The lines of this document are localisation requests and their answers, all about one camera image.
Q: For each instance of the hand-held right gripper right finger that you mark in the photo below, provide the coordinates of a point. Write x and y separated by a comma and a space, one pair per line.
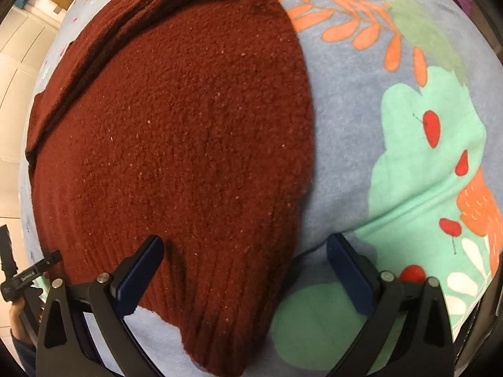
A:
349, 271

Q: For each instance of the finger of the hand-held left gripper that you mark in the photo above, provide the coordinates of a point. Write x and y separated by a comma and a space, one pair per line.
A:
49, 262
6, 247

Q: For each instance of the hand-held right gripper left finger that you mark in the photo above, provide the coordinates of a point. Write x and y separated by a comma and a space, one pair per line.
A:
139, 271

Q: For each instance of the dark red knitted sweater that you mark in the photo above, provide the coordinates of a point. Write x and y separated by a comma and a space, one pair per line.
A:
177, 125

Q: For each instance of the person's left hand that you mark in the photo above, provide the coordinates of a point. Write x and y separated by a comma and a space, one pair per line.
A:
17, 316

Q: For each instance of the white wardrobe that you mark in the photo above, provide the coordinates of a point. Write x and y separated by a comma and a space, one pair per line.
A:
19, 106

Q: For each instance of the blue printed bedsheet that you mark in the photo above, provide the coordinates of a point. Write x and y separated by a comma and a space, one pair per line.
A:
346, 125

